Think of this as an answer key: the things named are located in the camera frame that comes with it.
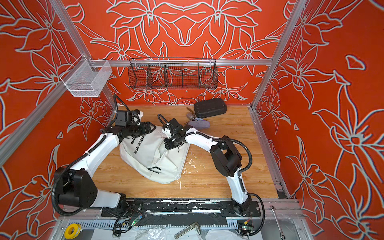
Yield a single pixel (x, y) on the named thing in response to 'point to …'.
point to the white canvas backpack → (146, 154)
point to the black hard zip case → (210, 107)
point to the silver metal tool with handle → (193, 117)
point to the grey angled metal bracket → (187, 229)
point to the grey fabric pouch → (199, 124)
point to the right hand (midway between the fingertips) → (163, 146)
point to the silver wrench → (283, 237)
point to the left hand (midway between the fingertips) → (151, 127)
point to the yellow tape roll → (77, 227)
